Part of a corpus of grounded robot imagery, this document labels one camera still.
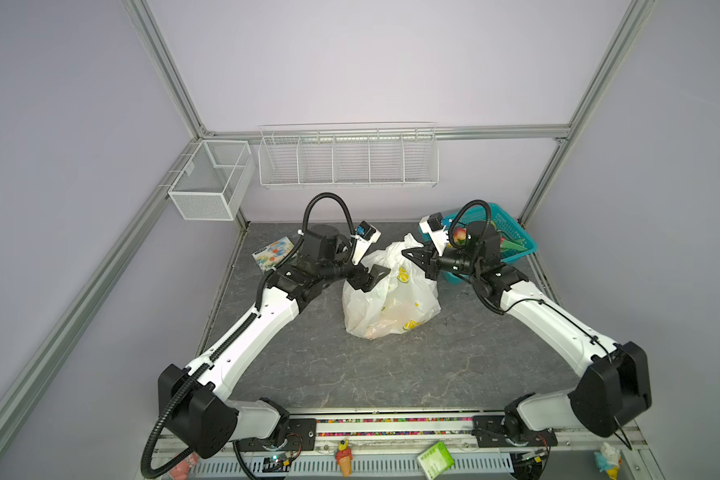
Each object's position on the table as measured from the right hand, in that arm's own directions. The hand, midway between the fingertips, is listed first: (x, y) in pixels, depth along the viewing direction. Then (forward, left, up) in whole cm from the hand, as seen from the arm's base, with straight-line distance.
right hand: (403, 253), depth 74 cm
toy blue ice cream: (-40, -46, -27) cm, 67 cm away
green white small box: (-41, -6, -27) cm, 49 cm away
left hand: (-3, +7, -1) cm, 7 cm away
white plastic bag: (-4, 0, -17) cm, 17 cm away
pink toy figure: (-43, +51, -25) cm, 71 cm away
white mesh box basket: (+37, +64, -5) cm, 74 cm away
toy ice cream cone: (-40, +15, -26) cm, 50 cm away
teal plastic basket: (+21, -41, -20) cm, 51 cm away
